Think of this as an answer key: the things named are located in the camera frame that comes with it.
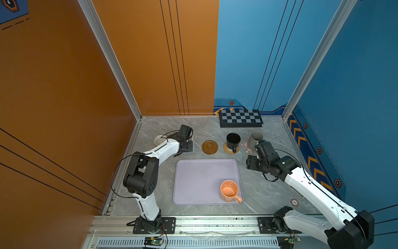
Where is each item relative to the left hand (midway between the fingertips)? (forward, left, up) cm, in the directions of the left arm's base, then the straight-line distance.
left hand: (187, 145), depth 96 cm
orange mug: (-26, -24, -5) cm, 36 cm away
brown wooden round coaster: (+3, -14, -6) cm, 16 cm away
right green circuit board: (-48, -49, -7) cm, 69 cm away
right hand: (-16, -34, +8) cm, 39 cm away
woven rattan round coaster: (-2, -28, -4) cm, 28 cm away
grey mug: (+4, -42, +4) cm, 42 cm away
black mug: (+1, -28, +3) cm, 28 cm away
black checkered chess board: (+27, -38, -3) cm, 46 cm away
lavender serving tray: (-21, -7, -6) cm, 23 cm away
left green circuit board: (-48, +12, -8) cm, 51 cm away
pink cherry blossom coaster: (+4, -38, -5) cm, 38 cm away
